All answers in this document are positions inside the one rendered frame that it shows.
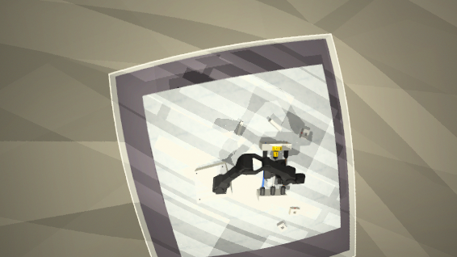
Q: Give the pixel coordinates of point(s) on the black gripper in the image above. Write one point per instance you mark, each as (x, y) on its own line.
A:
(268, 175)

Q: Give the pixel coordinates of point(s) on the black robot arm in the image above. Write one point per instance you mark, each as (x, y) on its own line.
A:
(244, 166)

